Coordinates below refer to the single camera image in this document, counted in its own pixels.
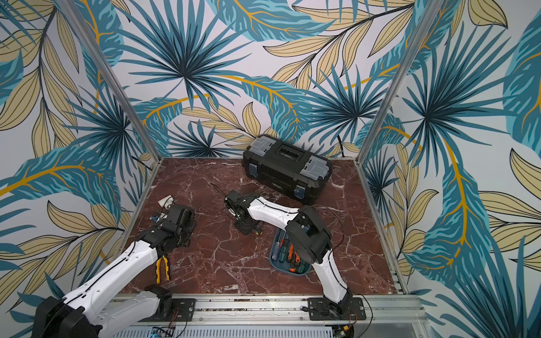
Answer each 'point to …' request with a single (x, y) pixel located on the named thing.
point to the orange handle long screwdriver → (291, 251)
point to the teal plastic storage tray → (283, 255)
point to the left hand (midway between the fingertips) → (192, 225)
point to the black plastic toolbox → (287, 168)
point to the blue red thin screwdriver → (282, 243)
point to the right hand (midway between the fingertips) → (248, 224)
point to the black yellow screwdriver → (258, 232)
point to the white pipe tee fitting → (166, 201)
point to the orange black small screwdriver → (296, 258)
